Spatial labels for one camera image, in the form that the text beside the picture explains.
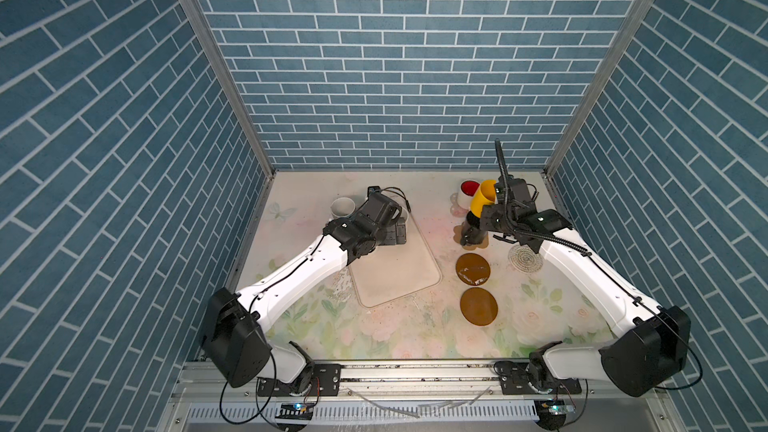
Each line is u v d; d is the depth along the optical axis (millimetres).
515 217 599
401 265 937
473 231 950
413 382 753
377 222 596
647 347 393
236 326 395
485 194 788
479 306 864
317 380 722
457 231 1029
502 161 579
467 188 1050
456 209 1089
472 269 937
